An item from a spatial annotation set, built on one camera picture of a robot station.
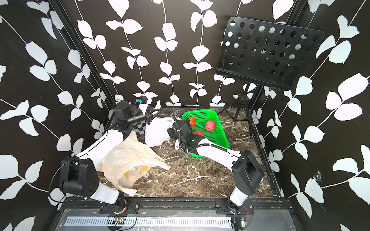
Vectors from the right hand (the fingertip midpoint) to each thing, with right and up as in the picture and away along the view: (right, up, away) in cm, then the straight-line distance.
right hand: (175, 122), depth 83 cm
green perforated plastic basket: (+29, -10, +18) cm, 35 cm away
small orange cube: (-25, -32, -1) cm, 41 cm away
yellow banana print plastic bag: (-25, -22, -5) cm, 34 cm away
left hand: (-7, +8, -7) cm, 13 cm away
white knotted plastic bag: (-10, -6, -7) cm, 13 cm away
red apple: (+23, -3, +18) cm, 29 cm away
